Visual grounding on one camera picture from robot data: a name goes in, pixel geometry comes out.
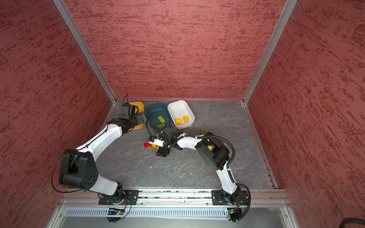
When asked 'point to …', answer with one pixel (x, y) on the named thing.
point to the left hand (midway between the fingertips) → (139, 120)
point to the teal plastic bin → (155, 110)
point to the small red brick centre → (148, 145)
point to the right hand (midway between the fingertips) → (159, 150)
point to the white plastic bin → (178, 109)
